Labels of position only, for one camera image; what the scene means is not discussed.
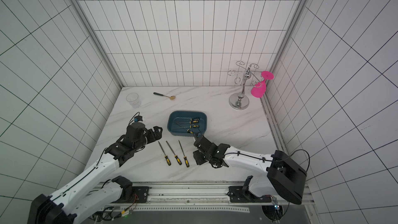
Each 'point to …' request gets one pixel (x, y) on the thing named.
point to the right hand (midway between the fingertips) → (193, 156)
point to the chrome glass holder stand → (239, 101)
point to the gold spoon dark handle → (171, 97)
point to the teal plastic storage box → (203, 123)
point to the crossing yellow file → (190, 122)
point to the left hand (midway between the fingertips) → (154, 134)
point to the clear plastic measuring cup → (133, 99)
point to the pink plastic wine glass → (259, 89)
